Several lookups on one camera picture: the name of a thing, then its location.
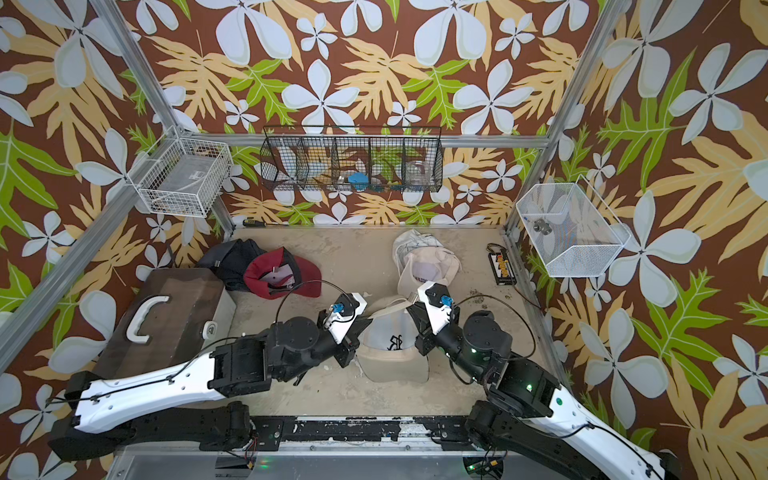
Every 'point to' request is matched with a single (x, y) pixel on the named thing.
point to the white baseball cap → (407, 240)
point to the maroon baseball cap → (277, 272)
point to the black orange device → (502, 268)
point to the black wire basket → (347, 158)
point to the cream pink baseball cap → (423, 265)
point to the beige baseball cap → (387, 348)
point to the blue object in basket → (358, 178)
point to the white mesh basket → (573, 231)
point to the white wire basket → (182, 176)
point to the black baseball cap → (229, 261)
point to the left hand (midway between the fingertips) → (371, 317)
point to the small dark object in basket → (541, 226)
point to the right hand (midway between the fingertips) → (405, 302)
